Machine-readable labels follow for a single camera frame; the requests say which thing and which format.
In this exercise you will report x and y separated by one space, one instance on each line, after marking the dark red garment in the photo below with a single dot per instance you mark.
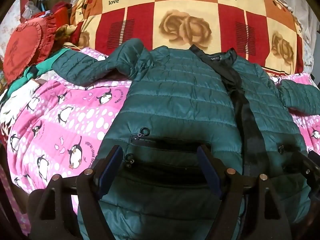
62 13

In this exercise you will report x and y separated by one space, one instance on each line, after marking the clear plastic bag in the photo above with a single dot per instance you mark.
31 10

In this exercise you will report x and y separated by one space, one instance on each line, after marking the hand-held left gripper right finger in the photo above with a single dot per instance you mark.
209 170

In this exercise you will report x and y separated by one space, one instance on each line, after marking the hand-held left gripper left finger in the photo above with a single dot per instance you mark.
110 170

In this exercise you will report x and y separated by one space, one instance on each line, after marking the red ruffled heart cushion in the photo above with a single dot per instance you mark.
26 45

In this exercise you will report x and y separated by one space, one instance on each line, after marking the red rose patterned quilt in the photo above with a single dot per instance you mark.
175 10

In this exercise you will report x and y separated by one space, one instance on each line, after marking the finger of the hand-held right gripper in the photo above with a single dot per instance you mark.
307 166

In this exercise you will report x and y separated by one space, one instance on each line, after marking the white floral bedsheet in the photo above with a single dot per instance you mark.
308 25

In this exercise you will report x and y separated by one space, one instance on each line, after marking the green quilted puffer jacket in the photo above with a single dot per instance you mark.
175 92

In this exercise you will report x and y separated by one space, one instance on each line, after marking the green and white cloth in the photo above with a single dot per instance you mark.
37 67

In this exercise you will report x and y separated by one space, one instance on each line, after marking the pink penguin print blanket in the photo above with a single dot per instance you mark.
75 110

